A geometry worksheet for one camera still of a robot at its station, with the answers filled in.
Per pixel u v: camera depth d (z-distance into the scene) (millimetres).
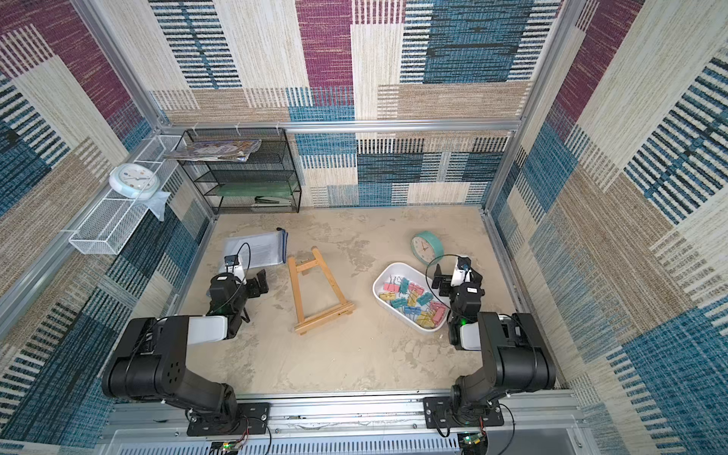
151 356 454
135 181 757
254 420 731
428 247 965
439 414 724
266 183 1116
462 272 767
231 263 805
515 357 456
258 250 1112
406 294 956
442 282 827
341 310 882
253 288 847
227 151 869
